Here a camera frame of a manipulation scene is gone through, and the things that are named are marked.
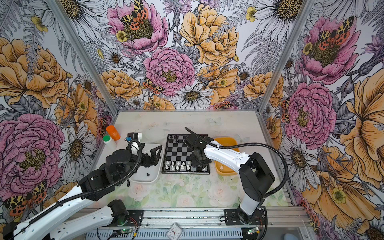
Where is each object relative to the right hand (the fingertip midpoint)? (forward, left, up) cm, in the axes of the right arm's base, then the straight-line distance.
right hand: (200, 168), depth 84 cm
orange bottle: (+26, +56, +1) cm, 61 cm away
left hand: (0, +22, +20) cm, 29 cm away
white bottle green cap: (+18, +56, +1) cm, 59 cm away
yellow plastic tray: (+1, -13, -6) cm, 15 cm away
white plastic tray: (-2, +25, -1) cm, 26 cm away
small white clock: (-28, +13, -5) cm, 31 cm away
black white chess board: (+9, +14, -6) cm, 17 cm away
